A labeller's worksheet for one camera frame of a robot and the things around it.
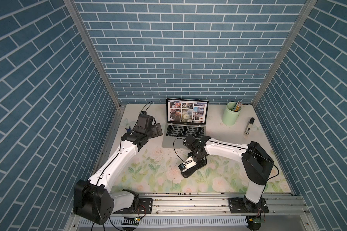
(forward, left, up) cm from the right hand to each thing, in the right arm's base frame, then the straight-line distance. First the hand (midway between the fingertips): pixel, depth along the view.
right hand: (194, 162), depth 87 cm
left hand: (+11, +23, +18) cm, 31 cm away
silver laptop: (+32, +8, +5) cm, 33 cm away
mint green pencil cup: (+33, -25, +7) cm, 42 cm away
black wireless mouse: (-7, +3, 0) cm, 7 cm away
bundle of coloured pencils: (+37, -29, +14) cm, 49 cm away
